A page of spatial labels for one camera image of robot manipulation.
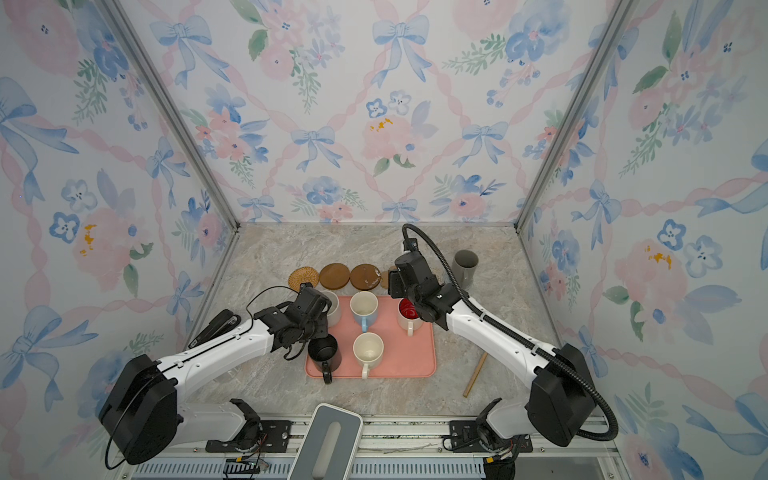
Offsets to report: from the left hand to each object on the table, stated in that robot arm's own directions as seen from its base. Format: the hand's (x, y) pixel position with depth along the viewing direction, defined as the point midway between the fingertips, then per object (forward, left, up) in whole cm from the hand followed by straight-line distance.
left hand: (324, 322), depth 86 cm
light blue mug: (+6, -11, -1) cm, 13 cm away
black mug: (-7, 0, -5) cm, 8 cm away
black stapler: (+2, +32, -3) cm, 32 cm away
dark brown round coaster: (+20, -10, -6) cm, 23 cm away
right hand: (+9, -22, +13) cm, 27 cm away
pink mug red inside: (+2, -24, 0) cm, 24 cm away
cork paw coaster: (+20, -17, -6) cm, 27 cm away
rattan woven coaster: (+21, +12, -6) cm, 25 cm away
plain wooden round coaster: (+20, 0, -6) cm, 21 cm away
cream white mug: (-6, -13, -6) cm, 15 cm away
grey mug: (+18, -42, +4) cm, 46 cm away
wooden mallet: (-12, -43, -7) cm, 45 cm away
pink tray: (-6, -23, -9) cm, 26 cm away
